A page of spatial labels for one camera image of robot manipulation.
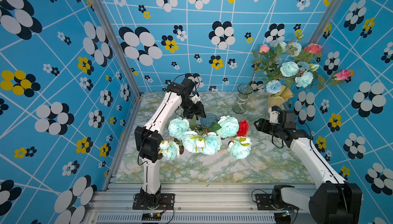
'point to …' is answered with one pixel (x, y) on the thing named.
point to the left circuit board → (151, 216)
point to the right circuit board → (284, 215)
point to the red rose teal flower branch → (242, 128)
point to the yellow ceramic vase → (279, 98)
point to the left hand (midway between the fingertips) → (204, 115)
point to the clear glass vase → (240, 105)
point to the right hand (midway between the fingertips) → (262, 123)
